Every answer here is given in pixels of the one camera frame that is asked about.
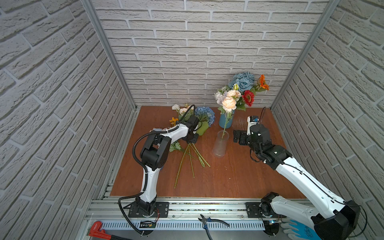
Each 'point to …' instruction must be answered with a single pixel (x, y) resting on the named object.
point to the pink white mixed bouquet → (219, 96)
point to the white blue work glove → (298, 231)
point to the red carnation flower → (248, 97)
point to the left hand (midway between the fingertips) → (193, 137)
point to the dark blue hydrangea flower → (204, 114)
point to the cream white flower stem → (176, 107)
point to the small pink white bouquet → (173, 146)
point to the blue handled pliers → (205, 220)
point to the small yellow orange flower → (173, 121)
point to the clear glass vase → (219, 148)
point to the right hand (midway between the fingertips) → (242, 129)
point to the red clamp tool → (95, 231)
